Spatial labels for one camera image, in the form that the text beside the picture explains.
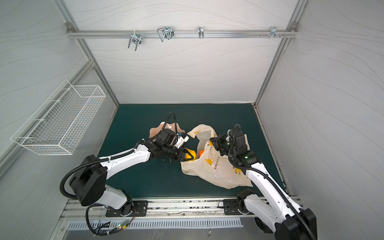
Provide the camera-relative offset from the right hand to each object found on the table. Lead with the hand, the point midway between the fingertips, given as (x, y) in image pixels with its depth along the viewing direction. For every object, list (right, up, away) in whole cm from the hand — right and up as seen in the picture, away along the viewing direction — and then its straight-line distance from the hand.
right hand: (211, 134), depth 77 cm
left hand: (-10, -12, +2) cm, 16 cm away
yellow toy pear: (-10, -10, +1) cm, 14 cm away
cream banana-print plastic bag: (0, -15, -6) cm, 16 cm away
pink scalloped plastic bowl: (-36, 0, +22) cm, 42 cm away
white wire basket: (-72, +5, -8) cm, 73 cm away
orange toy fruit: (-5, -13, +14) cm, 20 cm away
